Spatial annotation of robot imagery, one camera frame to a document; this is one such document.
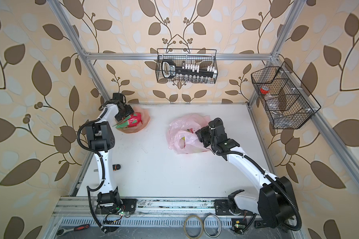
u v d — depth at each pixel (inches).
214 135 24.5
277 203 15.7
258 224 27.3
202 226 26.0
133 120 39.3
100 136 24.8
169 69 33.3
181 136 30.7
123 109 35.9
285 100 30.0
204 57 35.9
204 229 25.7
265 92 32.2
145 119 42.2
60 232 26.7
